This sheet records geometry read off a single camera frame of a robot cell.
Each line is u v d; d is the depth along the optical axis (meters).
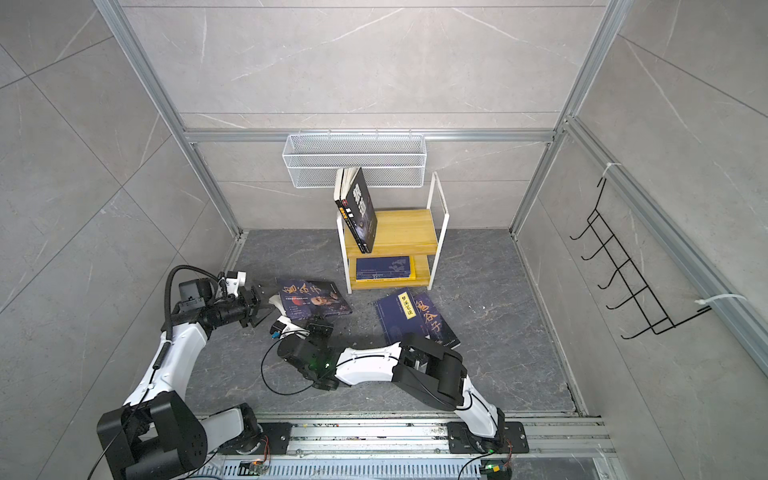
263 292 0.71
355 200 0.78
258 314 0.73
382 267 0.99
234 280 0.76
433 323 0.93
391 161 1.00
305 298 0.85
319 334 0.73
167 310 0.57
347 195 0.73
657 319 0.59
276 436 0.74
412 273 1.00
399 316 0.95
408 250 0.87
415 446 0.73
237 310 0.70
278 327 0.71
